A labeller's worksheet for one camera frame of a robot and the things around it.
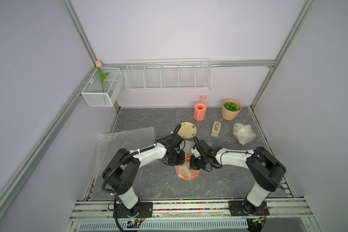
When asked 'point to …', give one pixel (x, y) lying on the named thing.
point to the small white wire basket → (103, 86)
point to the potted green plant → (230, 109)
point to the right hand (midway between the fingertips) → (186, 166)
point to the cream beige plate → (187, 130)
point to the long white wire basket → (168, 74)
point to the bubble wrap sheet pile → (108, 144)
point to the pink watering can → (200, 109)
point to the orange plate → (185, 173)
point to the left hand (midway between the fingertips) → (184, 164)
